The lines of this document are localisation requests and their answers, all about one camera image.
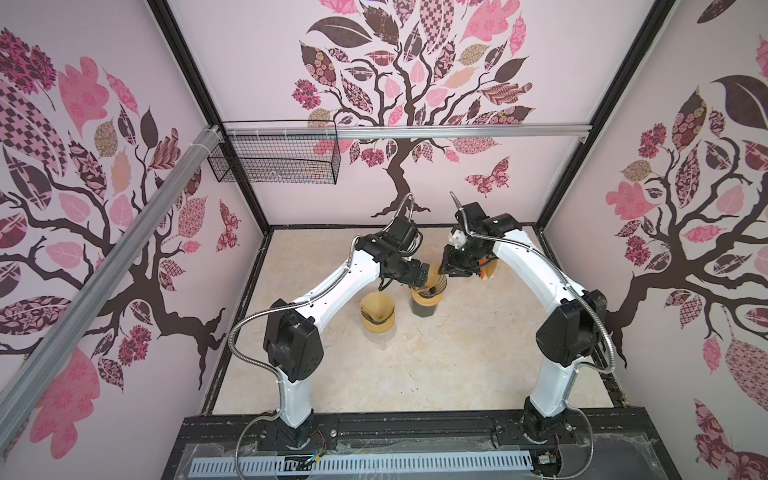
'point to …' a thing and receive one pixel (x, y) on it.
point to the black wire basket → (278, 151)
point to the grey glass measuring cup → (422, 311)
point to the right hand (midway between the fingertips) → (443, 268)
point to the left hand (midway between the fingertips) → (410, 278)
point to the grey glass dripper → (441, 284)
